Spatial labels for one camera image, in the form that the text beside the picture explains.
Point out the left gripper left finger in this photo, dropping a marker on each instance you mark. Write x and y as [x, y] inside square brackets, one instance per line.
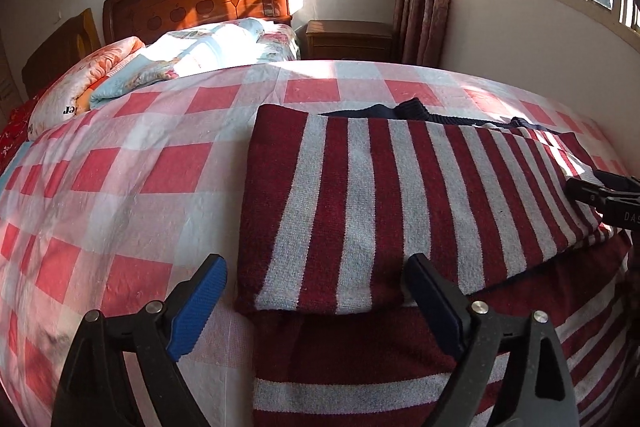
[94, 387]

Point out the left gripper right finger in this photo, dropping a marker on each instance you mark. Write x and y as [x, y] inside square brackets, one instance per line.
[536, 389]

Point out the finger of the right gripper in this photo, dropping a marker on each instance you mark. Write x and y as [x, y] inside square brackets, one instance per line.
[585, 191]

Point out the red grey striped sweater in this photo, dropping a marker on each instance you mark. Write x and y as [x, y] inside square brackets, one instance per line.
[334, 206]

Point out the pink checkered bed sheet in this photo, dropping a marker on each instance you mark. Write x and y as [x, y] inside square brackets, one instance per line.
[113, 209]

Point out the red floral bedspread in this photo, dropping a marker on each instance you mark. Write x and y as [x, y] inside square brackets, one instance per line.
[14, 133]

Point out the pink floral pillow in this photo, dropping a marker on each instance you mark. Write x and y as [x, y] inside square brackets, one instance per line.
[69, 95]

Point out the wooden nightstand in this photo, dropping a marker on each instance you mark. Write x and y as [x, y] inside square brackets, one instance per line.
[351, 40]

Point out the floral folded quilt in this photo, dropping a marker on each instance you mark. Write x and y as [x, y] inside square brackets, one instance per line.
[204, 48]

